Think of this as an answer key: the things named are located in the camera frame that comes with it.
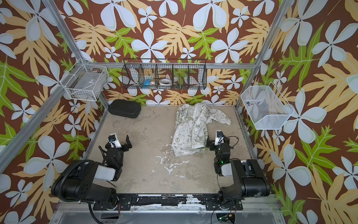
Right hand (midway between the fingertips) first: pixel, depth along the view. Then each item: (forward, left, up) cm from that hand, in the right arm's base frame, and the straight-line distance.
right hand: (215, 135), depth 90 cm
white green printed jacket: (+4, +16, -4) cm, 17 cm away
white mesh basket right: (+10, -30, +16) cm, 35 cm away
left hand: (-2, +62, +2) cm, 62 cm away
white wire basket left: (+24, +83, +25) cm, 90 cm away
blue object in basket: (+32, +47, +19) cm, 60 cm away
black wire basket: (+38, +34, +21) cm, 56 cm away
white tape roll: (+34, +34, +18) cm, 51 cm away
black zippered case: (+29, +68, -4) cm, 74 cm away
